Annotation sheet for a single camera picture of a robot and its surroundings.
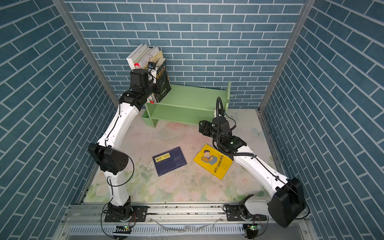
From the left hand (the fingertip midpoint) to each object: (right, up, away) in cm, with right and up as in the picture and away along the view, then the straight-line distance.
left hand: (158, 78), depth 80 cm
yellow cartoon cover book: (+32, -48, +11) cm, 58 cm away
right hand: (+24, -24, -2) cm, 34 cm away
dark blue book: (+3, -48, +11) cm, 49 cm away
